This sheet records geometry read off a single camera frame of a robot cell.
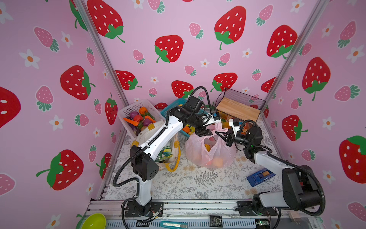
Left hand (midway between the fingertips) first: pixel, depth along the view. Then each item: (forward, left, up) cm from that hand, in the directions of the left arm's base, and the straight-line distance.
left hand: (210, 126), depth 77 cm
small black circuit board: (-41, -2, -24) cm, 47 cm away
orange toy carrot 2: (+27, +45, -22) cm, 57 cm away
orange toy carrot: (+19, +54, -20) cm, 61 cm away
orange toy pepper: (+33, +50, -21) cm, 64 cm away
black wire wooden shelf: (+29, -25, -11) cm, 40 cm away
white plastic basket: (+35, +56, -19) cm, 69 cm away
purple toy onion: (+20, +44, -20) cm, 52 cm away
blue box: (-19, -30, -22) cm, 42 cm away
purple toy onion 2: (+28, +57, -20) cm, 67 cm away
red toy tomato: (+24, +51, -20) cm, 60 cm away
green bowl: (-41, +60, -27) cm, 77 cm away
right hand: (-3, -3, -3) cm, 5 cm away
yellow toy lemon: (-8, +1, -9) cm, 12 cm away
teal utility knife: (-42, +19, -27) cm, 53 cm away
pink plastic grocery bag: (-10, 0, -9) cm, 14 cm away
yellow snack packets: (-3, -6, +7) cm, 10 cm away
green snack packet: (-9, +26, -14) cm, 31 cm away
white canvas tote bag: (-12, +23, -18) cm, 31 cm away
